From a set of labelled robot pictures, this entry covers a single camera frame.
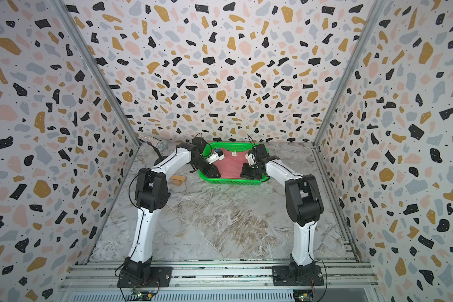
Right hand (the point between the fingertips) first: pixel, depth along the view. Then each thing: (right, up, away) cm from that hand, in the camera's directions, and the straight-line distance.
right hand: (242, 174), depth 97 cm
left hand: (-12, 0, +2) cm, 12 cm away
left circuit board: (-38, -43, -27) cm, 64 cm away
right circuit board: (+23, -44, -26) cm, 56 cm away
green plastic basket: (-14, +14, -5) cm, 21 cm away
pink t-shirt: (-6, +4, +5) cm, 9 cm away
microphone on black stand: (-39, +13, -10) cm, 42 cm away
